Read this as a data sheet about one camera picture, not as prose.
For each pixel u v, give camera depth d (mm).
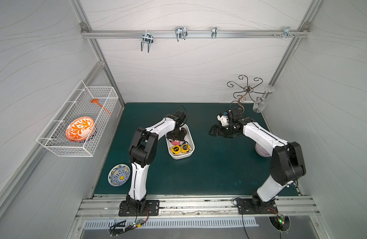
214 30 719
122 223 717
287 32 764
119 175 837
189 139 960
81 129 640
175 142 956
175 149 927
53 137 571
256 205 664
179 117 817
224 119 840
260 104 910
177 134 866
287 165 462
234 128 669
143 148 547
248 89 855
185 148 929
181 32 765
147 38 783
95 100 783
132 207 671
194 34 783
